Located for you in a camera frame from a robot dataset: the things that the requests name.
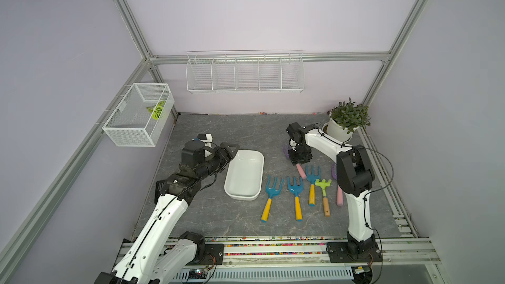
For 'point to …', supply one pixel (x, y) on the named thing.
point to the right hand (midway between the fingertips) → (296, 161)
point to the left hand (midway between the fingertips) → (237, 152)
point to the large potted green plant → (345, 118)
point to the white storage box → (244, 175)
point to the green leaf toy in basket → (156, 109)
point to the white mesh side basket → (139, 118)
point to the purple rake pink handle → (301, 171)
